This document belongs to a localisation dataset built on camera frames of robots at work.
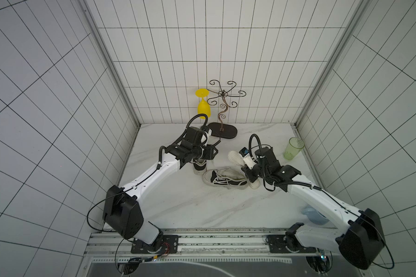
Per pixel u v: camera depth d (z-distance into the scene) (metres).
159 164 0.50
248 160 0.71
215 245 0.74
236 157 0.79
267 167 0.60
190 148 0.61
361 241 0.38
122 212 0.41
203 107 0.96
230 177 0.86
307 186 0.50
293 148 0.92
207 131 0.72
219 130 1.14
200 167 0.92
